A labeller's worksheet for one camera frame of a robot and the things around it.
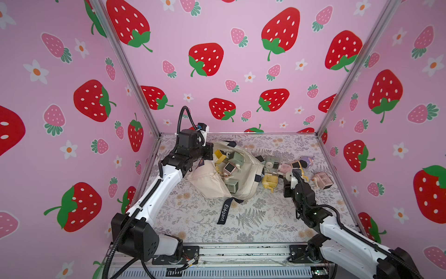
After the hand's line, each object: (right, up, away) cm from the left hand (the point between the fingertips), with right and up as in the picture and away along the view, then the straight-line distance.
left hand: (214, 144), depth 79 cm
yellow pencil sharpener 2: (+1, -7, +16) cm, 17 cm away
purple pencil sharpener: (+54, -9, +19) cm, 58 cm away
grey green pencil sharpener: (+32, -11, +21) cm, 40 cm away
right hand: (+35, -17, +4) cm, 39 cm away
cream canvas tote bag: (+9, -16, +14) cm, 23 cm away
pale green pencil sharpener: (+9, -21, +9) cm, 25 cm away
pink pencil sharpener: (+39, -13, +19) cm, 46 cm away
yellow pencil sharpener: (+45, -11, +17) cm, 49 cm away
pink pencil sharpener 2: (+58, -19, +13) cm, 63 cm away
